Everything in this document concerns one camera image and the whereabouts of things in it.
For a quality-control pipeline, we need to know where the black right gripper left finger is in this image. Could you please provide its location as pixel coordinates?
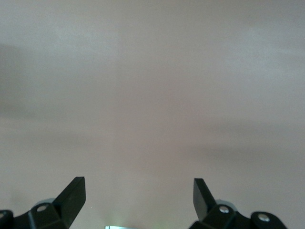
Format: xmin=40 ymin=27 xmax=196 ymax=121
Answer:
xmin=0 ymin=177 xmax=86 ymax=229

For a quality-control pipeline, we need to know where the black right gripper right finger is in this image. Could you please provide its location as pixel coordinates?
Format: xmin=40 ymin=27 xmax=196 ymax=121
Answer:
xmin=189 ymin=177 xmax=286 ymax=229

